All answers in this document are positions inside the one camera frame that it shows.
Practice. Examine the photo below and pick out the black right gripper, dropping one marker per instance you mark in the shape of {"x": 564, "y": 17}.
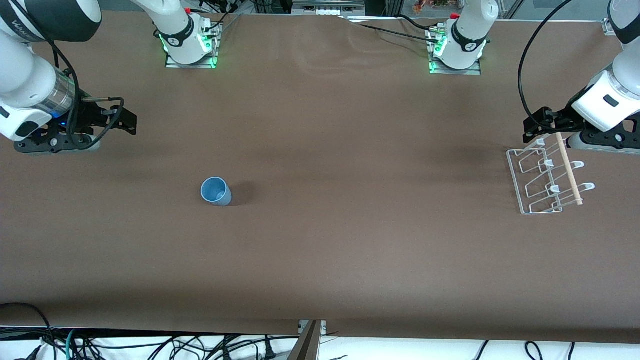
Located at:
{"x": 88, "y": 115}

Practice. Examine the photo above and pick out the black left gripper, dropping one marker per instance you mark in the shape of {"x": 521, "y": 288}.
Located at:
{"x": 560, "y": 118}

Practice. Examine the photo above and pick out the blue plastic cup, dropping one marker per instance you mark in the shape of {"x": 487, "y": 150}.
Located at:
{"x": 216, "y": 191}

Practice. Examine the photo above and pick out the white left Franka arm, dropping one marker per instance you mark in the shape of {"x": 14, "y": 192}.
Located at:
{"x": 610, "y": 100}

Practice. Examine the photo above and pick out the orange background object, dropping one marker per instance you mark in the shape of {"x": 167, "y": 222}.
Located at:
{"x": 431, "y": 5}

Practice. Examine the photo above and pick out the white power strip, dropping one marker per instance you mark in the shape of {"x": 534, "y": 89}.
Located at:
{"x": 327, "y": 9}

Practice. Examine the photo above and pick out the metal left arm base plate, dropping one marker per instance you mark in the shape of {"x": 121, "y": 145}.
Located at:
{"x": 477, "y": 70}

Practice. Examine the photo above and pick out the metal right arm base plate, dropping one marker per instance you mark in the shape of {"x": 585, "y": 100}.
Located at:
{"x": 216, "y": 50}

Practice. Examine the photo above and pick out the metal table bracket post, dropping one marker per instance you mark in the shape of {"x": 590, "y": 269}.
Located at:
{"x": 307, "y": 345}

